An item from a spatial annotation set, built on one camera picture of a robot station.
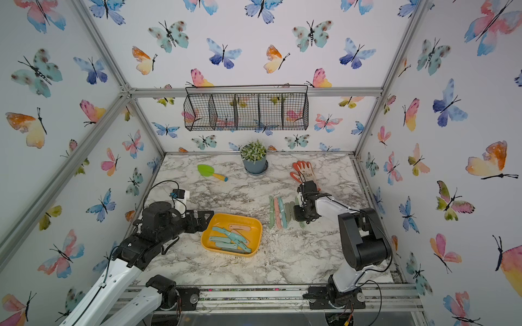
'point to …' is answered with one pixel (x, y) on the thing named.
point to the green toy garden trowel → (209, 171)
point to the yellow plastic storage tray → (223, 220)
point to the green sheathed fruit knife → (272, 212)
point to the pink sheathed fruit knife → (277, 212)
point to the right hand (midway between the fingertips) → (302, 213)
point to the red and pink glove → (303, 171)
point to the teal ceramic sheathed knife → (283, 213)
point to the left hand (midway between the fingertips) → (205, 211)
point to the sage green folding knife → (287, 211)
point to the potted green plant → (253, 155)
